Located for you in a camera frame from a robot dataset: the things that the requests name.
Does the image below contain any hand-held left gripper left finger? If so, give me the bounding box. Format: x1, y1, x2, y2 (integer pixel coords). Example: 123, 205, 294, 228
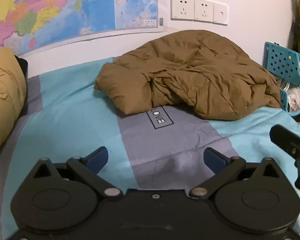
33, 146, 124, 199

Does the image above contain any blue and grey bed sheet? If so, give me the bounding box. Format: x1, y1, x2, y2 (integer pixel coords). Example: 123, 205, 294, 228
0, 57, 300, 240

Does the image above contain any white wall switch plate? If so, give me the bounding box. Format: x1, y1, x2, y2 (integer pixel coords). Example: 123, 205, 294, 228
213, 3, 229, 26

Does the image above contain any yellow pillow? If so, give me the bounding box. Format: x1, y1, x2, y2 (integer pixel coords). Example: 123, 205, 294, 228
0, 46, 28, 162

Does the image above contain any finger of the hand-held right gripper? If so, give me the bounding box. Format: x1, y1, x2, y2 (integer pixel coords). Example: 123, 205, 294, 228
269, 124, 300, 161

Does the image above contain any white wall socket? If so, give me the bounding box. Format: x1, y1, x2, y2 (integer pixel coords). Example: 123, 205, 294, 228
193, 0, 215, 23
170, 0, 196, 21

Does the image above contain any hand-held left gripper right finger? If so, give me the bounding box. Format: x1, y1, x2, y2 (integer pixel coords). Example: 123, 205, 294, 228
189, 147, 278, 199

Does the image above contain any black cushion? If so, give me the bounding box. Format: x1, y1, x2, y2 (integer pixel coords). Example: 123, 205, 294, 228
14, 55, 29, 117

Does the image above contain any colourful wall map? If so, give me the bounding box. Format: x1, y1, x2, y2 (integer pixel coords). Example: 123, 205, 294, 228
0, 0, 169, 57

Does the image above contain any brown padded jacket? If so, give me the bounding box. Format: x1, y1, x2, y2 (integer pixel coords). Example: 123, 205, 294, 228
94, 29, 282, 121

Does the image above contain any blue perforated plastic basket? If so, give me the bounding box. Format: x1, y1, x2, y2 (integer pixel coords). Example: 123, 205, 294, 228
263, 41, 300, 81

